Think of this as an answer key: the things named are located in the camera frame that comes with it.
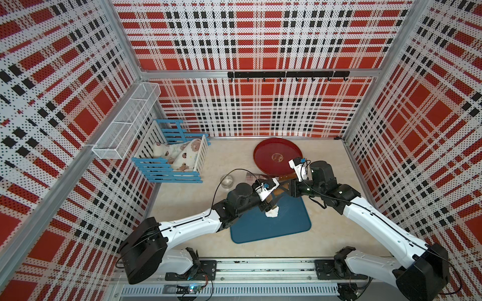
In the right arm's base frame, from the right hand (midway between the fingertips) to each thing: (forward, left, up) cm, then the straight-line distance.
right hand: (284, 184), depth 75 cm
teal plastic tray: (-6, -6, -22) cm, 23 cm away
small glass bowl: (+14, +27, -21) cm, 37 cm away
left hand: (0, +3, -1) cm, 3 cm away
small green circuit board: (-34, +38, -19) cm, 54 cm away
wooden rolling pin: (-1, +1, +4) cm, 4 cm away
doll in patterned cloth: (+27, +53, -15) cm, 61 cm away
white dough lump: (-4, +4, -19) cm, 20 cm away
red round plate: (+32, +1, -20) cm, 38 cm away
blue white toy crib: (+17, +64, -14) cm, 68 cm away
